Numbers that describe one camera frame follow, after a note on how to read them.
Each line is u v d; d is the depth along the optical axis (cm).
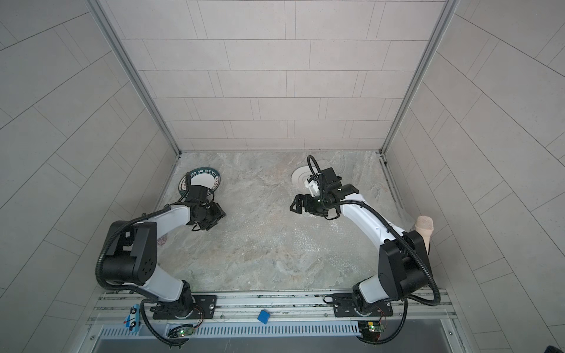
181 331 65
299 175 107
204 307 71
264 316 68
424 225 62
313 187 77
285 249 84
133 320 67
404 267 42
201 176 104
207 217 77
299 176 107
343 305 71
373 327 68
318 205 71
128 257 44
